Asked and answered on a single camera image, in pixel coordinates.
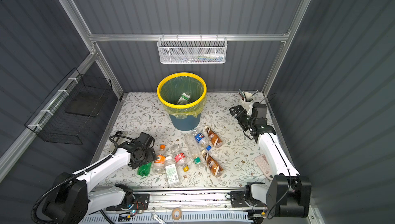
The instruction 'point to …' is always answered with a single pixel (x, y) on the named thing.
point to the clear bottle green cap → (193, 146)
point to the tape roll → (173, 216)
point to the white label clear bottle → (172, 173)
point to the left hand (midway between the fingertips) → (149, 159)
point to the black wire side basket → (68, 115)
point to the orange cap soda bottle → (158, 165)
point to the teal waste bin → (188, 123)
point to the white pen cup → (247, 102)
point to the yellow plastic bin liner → (170, 88)
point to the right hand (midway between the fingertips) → (236, 114)
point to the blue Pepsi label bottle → (201, 140)
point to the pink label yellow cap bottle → (180, 157)
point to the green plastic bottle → (144, 169)
